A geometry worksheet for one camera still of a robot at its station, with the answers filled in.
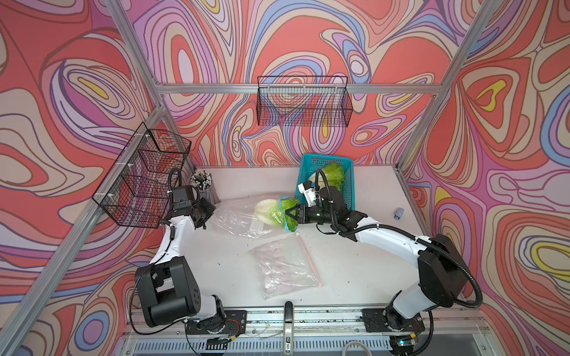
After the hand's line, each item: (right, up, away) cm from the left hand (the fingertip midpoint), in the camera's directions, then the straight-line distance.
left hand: (213, 207), depth 88 cm
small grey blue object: (+80, -4, +11) cm, 81 cm away
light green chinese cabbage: (+52, +14, +17) cm, 57 cm away
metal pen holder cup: (-6, +11, +4) cm, 13 cm away
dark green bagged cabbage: (+25, -1, -10) cm, 27 cm away
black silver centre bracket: (+30, -37, -19) cm, 51 cm away
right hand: (+30, -3, -9) cm, 31 cm away
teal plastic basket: (+42, +21, +28) cm, 55 cm away
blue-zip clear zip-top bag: (+17, -3, -4) cm, 18 cm away
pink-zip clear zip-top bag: (+29, -22, -4) cm, 36 cm away
